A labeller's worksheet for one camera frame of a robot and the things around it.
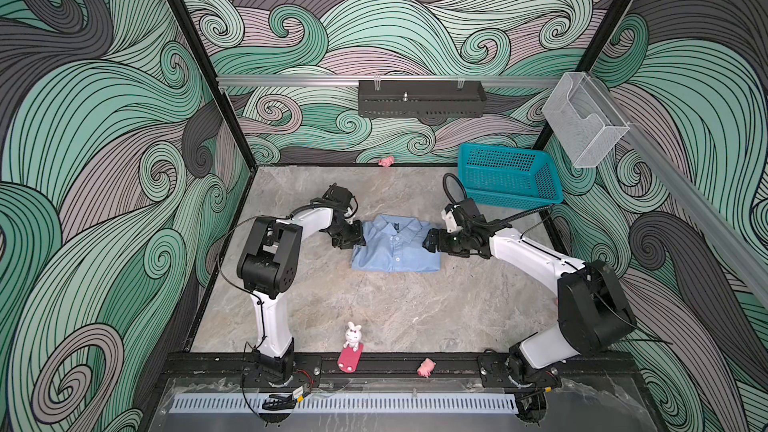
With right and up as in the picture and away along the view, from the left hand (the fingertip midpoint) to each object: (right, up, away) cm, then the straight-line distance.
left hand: (362, 240), depth 96 cm
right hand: (+22, 0, -7) cm, 24 cm away
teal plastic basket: (+53, +22, +22) cm, 62 cm away
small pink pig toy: (+18, -28, -23) cm, 40 cm away
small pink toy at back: (+9, +28, +23) cm, 37 cm away
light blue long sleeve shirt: (+10, 0, -3) cm, 11 cm away
